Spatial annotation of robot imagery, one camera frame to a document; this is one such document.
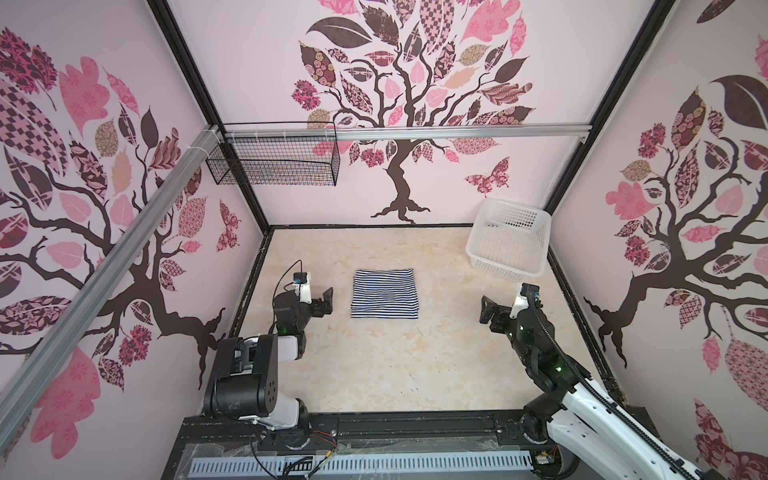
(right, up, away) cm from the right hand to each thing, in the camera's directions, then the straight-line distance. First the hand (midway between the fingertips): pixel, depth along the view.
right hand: (499, 298), depth 79 cm
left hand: (-52, 0, +14) cm, 54 cm away
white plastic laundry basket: (+18, +18, +36) cm, 44 cm away
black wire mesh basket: (-59, +45, +16) cm, 76 cm away
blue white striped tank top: (-32, -1, +19) cm, 37 cm away
